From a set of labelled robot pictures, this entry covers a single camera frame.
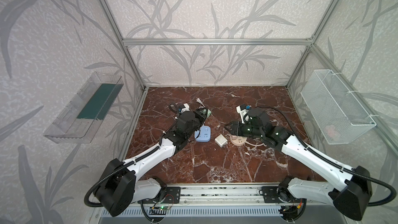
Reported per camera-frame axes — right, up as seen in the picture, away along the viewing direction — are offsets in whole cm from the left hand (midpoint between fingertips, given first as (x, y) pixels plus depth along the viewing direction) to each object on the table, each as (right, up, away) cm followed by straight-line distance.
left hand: (211, 105), depth 78 cm
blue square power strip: (-4, -18, +13) cm, 23 cm away
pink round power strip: (+16, -21, +11) cm, 29 cm away
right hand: (+7, -8, -3) cm, 12 cm away
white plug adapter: (+6, -21, +11) cm, 25 cm away
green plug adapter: (-1, -4, 0) cm, 4 cm away
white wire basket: (+52, -4, -16) cm, 55 cm away
